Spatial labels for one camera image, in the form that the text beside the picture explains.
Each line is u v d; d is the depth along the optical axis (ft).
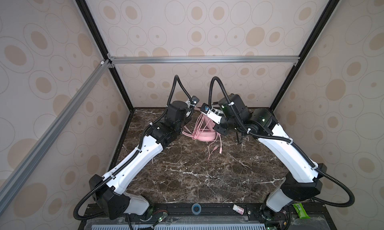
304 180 1.35
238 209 2.39
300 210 2.40
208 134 2.25
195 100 2.01
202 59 3.07
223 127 1.86
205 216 2.39
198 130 2.29
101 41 2.68
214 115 1.78
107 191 1.25
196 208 2.45
